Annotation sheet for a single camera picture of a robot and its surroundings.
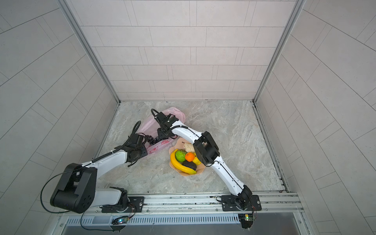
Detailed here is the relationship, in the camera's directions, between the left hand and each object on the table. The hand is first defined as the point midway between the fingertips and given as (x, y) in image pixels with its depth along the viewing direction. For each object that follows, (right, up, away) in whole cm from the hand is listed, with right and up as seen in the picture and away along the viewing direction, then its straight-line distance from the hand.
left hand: (147, 149), depth 91 cm
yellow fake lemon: (+31, -3, -12) cm, 33 cm away
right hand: (+8, +8, +6) cm, 13 cm away
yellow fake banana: (+21, -5, -14) cm, 26 cm away
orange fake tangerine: (+27, -1, -13) cm, 30 cm away
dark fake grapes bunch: (+3, +6, -2) cm, 7 cm away
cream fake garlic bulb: (+27, +3, -7) cm, 28 cm away
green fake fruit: (+22, 0, -11) cm, 24 cm away
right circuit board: (+54, -27, -24) cm, 65 cm away
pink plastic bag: (+3, +14, -4) cm, 15 cm away
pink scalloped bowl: (+20, +4, -4) cm, 21 cm away
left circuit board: (-3, -25, -27) cm, 37 cm away
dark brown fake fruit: (+27, -5, -13) cm, 30 cm away
